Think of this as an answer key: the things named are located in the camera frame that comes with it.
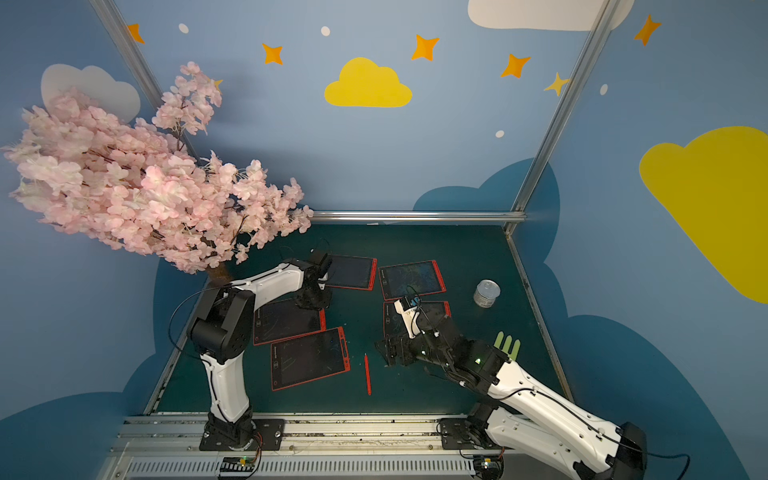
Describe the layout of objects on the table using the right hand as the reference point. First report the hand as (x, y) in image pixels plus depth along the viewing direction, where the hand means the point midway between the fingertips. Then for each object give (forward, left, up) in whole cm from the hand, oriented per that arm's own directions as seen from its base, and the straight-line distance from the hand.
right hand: (394, 335), depth 73 cm
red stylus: (-5, +7, -18) cm, 20 cm away
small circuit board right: (-23, -25, -21) cm, 40 cm away
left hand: (+17, +24, -17) cm, 34 cm away
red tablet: (+32, +17, -19) cm, 41 cm away
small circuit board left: (-27, +38, -21) cm, 51 cm away
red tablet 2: (+31, -8, -20) cm, 38 cm away
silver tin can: (+23, -29, -14) cm, 40 cm away
